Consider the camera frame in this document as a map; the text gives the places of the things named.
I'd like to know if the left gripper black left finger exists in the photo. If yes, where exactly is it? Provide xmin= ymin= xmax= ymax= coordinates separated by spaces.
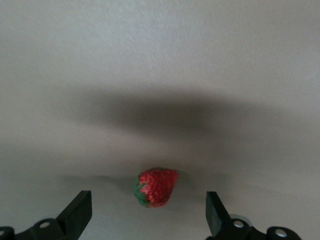
xmin=0 ymin=190 xmax=93 ymax=240

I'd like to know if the red toy strawberry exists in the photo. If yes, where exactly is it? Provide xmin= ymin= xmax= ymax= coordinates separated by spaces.
xmin=132 ymin=168 xmax=180 ymax=209

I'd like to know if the table cover cloth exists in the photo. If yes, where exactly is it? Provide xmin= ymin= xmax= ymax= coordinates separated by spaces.
xmin=0 ymin=0 xmax=320 ymax=240

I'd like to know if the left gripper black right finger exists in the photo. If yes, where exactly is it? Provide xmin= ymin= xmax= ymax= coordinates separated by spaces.
xmin=205 ymin=191 xmax=302 ymax=240

